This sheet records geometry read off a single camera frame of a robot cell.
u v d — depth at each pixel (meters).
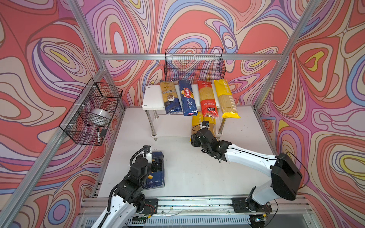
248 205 0.66
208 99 0.72
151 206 0.72
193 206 0.75
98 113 0.72
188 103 0.69
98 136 0.72
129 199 0.54
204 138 0.61
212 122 0.98
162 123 1.05
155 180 0.76
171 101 0.72
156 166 0.69
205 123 0.73
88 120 0.72
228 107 0.69
